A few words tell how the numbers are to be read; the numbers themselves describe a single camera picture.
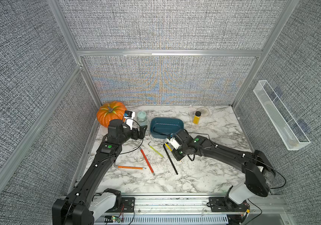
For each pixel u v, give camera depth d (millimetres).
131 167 863
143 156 923
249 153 470
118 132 586
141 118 1031
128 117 650
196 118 1038
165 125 1070
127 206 711
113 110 1010
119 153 575
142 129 689
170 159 899
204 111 1168
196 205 753
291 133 652
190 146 624
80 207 381
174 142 690
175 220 702
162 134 1012
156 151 943
